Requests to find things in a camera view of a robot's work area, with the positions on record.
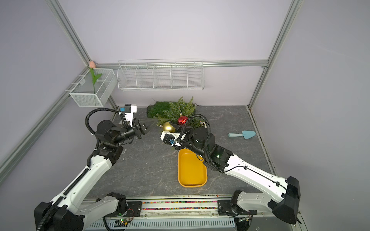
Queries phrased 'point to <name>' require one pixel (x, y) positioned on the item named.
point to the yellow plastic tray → (191, 172)
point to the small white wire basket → (93, 90)
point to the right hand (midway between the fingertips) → (171, 124)
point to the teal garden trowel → (246, 134)
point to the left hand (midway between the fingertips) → (157, 122)
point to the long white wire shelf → (161, 74)
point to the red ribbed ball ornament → (182, 120)
